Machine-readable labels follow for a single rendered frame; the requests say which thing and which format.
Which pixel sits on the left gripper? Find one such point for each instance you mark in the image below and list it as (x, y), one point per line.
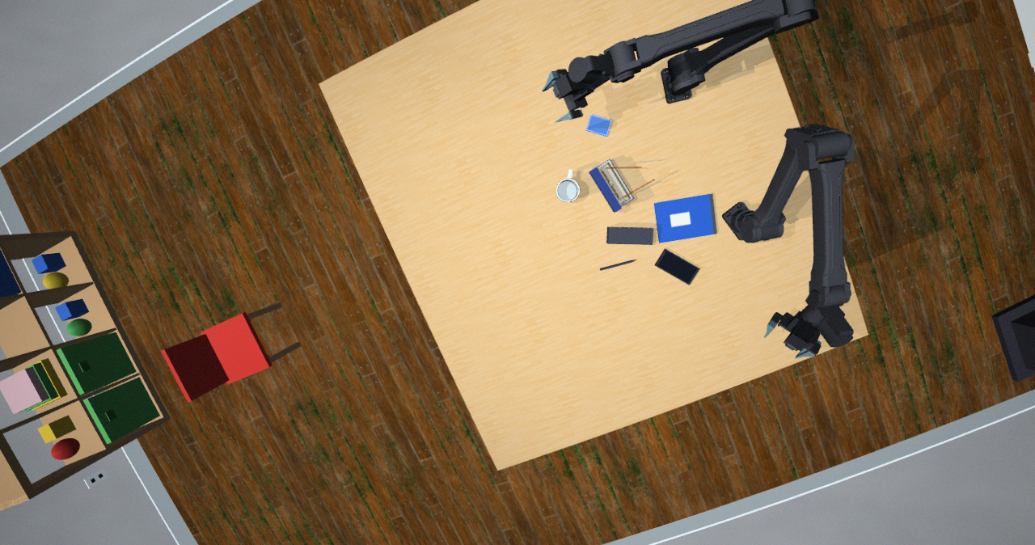
(808, 351)

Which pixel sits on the grey mug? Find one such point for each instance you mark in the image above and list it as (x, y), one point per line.
(568, 188)

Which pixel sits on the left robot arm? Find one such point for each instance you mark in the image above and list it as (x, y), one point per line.
(828, 285)

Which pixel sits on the black glasses case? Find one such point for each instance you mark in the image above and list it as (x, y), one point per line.
(628, 235)

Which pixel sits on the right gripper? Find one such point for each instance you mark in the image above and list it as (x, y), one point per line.
(572, 114)

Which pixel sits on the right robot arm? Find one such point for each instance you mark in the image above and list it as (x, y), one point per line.
(739, 25)

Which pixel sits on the blue notebook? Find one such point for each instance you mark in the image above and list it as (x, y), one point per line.
(685, 218)

